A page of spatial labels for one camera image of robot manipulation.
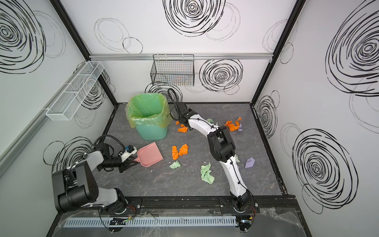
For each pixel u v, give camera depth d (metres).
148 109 1.00
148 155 0.91
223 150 0.58
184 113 0.79
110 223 0.71
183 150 0.93
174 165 0.87
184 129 1.02
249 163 0.88
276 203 0.75
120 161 0.75
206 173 0.84
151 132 0.92
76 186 0.44
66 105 0.73
